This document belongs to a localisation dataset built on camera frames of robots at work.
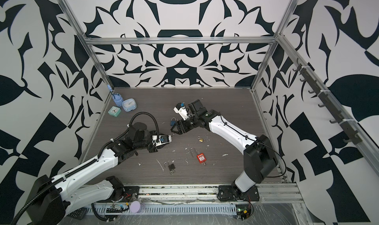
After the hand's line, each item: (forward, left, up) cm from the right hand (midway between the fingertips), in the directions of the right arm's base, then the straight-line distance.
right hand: (175, 127), depth 79 cm
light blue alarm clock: (+26, +35, -13) cm, 46 cm away
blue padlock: (+13, +4, -16) cm, 21 cm away
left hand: (-3, +5, -1) cm, 6 cm away
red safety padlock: (-10, -13, -16) cm, 23 cm away
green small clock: (+22, +45, -14) cm, 52 cm away
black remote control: (-36, +44, -15) cm, 59 cm away
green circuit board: (-34, +30, -20) cm, 50 cm away
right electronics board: (-35, -32, -19) cm, 51 cm away
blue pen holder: (+29, +43, -8) cm, 53 cm away
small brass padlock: (0, -14, -17) cm, 22 cm away
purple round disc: (-34, +16, -7) cm, 38 cm away
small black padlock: (-15, +3, -17) cm, 23 cm away
